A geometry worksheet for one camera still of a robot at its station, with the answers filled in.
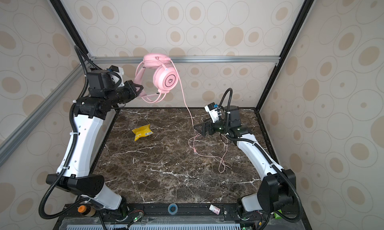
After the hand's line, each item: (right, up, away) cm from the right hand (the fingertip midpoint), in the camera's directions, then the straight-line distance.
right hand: (200, 124), depth 78 cm
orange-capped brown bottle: (-53, -40, -9) cm, 67 cm away
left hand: (-24, +18, -14) cm, 33 cm away
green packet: (+36, -44, -6) cm, 58 cm away
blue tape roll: (-14, -41, -2) cm, 44 cm away
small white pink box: (+7, -42, -5) cm, 43 cm away
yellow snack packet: (-39, -6, +22) cm, 45 cm away
